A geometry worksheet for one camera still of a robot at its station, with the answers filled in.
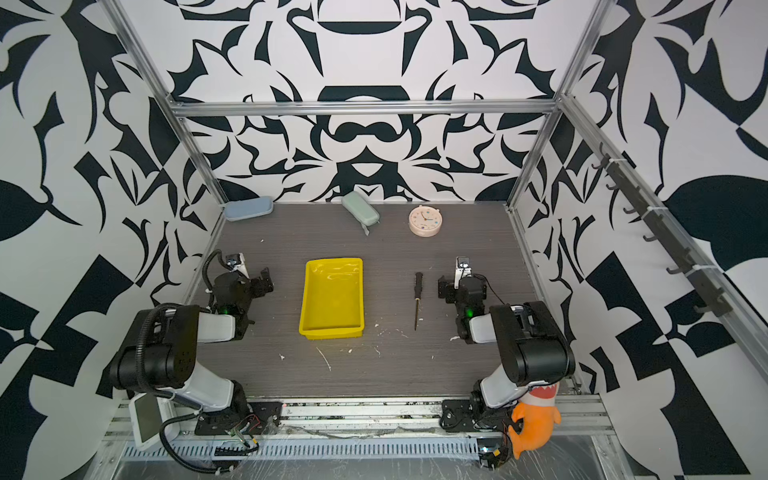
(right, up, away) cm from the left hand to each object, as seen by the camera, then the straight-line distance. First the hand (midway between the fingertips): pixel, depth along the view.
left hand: (250, 267), depth 93 cm
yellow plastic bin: (+26, -10, -1) cm, 27 cm away
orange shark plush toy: (+77, -31, -23) cm, 86 cm away
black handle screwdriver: (+52, -7, +3) cm, 52 cm away
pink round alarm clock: (+56, +15, +19) cm, 61 cm away
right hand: (+65, -2, +1) cm, 66 cm away
